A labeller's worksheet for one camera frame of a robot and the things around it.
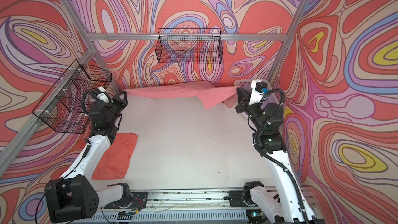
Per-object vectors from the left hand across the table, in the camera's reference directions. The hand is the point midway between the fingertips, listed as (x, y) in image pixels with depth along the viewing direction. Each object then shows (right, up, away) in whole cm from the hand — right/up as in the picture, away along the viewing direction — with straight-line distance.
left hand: (130, 92), depth 76 cm
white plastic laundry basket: (+71, +10, +38) cm, 81 cm away
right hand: (+52, -2, -11) cm, 53 cm away
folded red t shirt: (-10, -37, +4) cm, 38 cm away
